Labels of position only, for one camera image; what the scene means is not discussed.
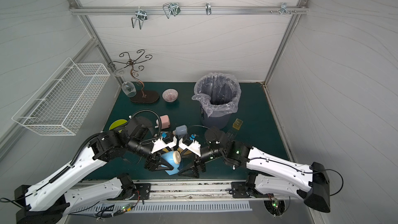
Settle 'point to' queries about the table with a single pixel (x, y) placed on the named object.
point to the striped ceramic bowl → (170, 95)
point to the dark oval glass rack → (145, 97)
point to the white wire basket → (60, 104)
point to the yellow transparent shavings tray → (237, 124)
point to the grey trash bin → (218, 122)
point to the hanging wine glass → (128, 87)
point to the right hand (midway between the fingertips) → (179, 164)
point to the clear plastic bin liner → (219, 93)
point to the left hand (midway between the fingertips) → (171, 161)
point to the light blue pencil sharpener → (173, 158)
